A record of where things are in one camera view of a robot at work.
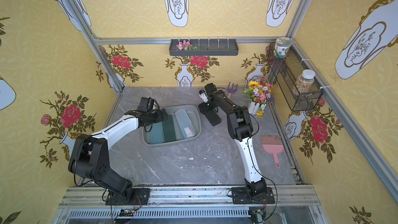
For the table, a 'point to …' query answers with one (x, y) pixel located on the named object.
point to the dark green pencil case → (169, 132)
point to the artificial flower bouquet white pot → (258, 91)
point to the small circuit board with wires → (126, 212)
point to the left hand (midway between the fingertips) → (155, 115)
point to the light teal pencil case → (156, 134)
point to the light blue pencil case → (179, 135)
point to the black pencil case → (212, 116)
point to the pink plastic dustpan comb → (272, 144)
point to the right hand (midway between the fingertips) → (212, 104)
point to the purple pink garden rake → (231, 90)
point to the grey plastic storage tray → (194, 114)
